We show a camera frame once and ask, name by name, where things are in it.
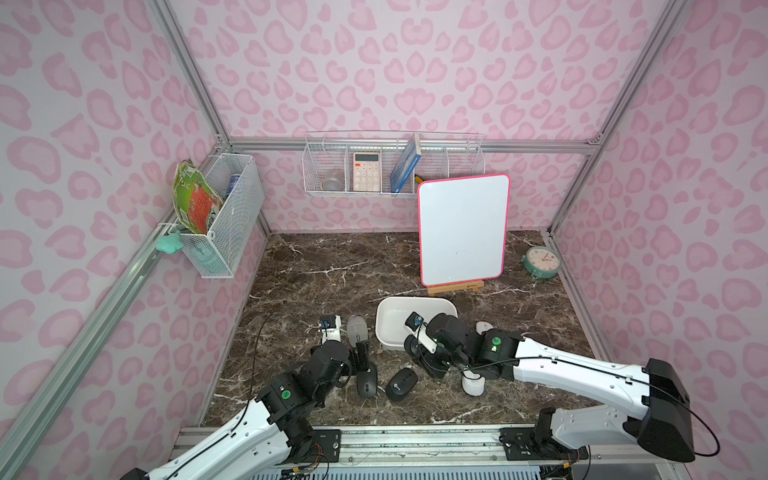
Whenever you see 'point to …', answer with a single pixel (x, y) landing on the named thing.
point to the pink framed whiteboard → (463, 227)
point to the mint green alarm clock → (542, 262)
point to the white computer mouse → (473, 383)
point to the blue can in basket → (232, 182)
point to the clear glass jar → (332, 184)
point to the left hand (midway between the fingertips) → (355, 340)
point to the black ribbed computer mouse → (367, 382)
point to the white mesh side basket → (221, 252)
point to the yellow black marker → (418, 178)
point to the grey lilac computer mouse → (357, 330)
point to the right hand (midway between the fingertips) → (420, 350)
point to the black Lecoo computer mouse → (401, 384)
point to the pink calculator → (366, 171)
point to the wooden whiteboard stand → (471, 285)
